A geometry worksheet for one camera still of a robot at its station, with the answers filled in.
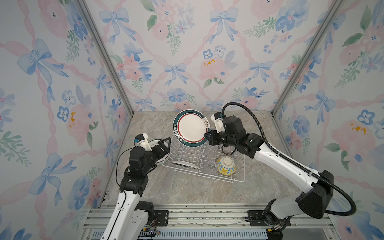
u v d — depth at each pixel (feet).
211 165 2.82
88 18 2.36
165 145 2.19
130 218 1.55
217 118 2.14
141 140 2.11
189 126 2.42
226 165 2.81
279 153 1.56
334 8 2.27
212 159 3.04
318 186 1.33
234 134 1.82
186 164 2.54
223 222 2.41
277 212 2.02
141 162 1.80
